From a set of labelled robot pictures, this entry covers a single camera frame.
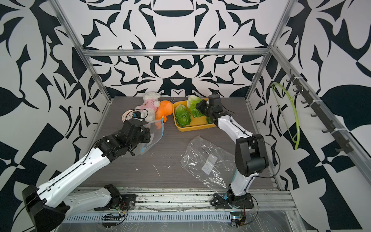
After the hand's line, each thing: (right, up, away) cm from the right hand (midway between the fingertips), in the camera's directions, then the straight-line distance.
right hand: (196, 101), depth 90 cm
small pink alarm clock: (-48, -8, +15) cm, 51 cm away
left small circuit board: (-44, -61, -17) cm, 77 cm away
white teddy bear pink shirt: (-33, -4, +12) cm, 35 cm away
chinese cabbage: (-9, -10, +7) cm, 15 cm away
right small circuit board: (+18, -59, -19) cm, 64 cm away
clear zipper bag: (-22, -16, -12) cm, 30 cm away
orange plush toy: (-21, -4, +15) cm, 26 cm away
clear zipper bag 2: (+7, -36, -4) cm, 37 cm away
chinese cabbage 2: (-3, 0, +4) cm, 5 cm away
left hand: (-26, -15, -14) cm, 33 cm away
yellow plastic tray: (+1, -14, +9) cm, 17 cm away
